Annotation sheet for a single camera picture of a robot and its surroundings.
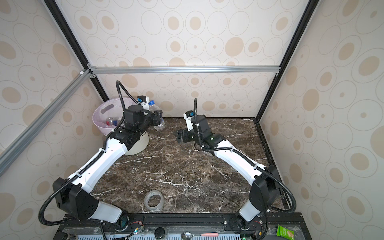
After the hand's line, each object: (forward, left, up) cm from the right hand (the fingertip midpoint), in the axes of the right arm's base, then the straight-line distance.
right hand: (181, 130), depth 78 cm
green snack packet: (-42, -48, -25) cm, 69 cm away
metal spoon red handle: (-43, -3, -29) cm, 52 cm away
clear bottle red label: (+14, +44, -6) cm, 46 cm away
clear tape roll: (-28, +19, -23) cm, 41 cm away
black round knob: (-43, +8, -16) cm, 47 cm away
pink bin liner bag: (+17, +47, -3) cm, 50 cm away
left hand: (+6, +10, +10) cm, 16 cm away
